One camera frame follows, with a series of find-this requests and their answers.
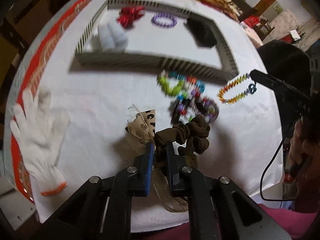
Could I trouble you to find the brown fabric scrunchie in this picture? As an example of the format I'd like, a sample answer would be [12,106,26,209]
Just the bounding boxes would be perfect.
[155,115,210,169]

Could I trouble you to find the leopard print ribbon bow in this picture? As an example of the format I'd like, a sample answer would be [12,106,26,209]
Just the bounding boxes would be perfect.
[125,105,188,213]

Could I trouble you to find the rainbow crystal bead bracelet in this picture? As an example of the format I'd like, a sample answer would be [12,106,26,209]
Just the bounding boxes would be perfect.
[217,73,258,105]

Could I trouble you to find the multicolour round bead bracelet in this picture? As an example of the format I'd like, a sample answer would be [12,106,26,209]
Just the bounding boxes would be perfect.
[168,97,201,126]

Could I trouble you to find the colourful flower bead bracelet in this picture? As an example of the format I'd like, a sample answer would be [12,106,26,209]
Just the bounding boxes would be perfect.
[157,70,207,100]

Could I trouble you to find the black cloth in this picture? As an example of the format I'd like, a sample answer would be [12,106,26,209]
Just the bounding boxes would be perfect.
[186,17,217,48]

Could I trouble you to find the white fluffy scrunchie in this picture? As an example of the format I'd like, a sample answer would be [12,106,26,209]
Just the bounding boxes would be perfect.
[97,21,129,50]

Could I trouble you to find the purple bead bracelet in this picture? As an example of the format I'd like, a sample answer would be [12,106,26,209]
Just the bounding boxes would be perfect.
[151,12,179,29]

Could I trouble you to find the red satin bow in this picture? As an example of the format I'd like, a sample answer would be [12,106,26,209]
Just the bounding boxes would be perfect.
[117,6,145,29]

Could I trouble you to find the person right hand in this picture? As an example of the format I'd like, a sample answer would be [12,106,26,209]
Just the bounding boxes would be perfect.
[289,120,319,180]

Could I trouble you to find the white table cover sheet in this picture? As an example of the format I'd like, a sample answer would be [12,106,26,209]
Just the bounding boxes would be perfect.
[31,0,283,222]

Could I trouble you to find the wooden chair at right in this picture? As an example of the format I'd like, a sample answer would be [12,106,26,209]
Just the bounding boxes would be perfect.
[231,0,274,41]

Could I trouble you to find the white cotton work glove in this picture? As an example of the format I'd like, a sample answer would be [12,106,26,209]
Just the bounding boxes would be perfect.
[10,88,70,196]

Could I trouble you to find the striped black white tray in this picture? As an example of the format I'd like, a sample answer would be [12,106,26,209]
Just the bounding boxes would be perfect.
[75,0,239,81]

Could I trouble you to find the black cable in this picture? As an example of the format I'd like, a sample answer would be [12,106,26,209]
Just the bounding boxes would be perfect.
[260,134,297,202]

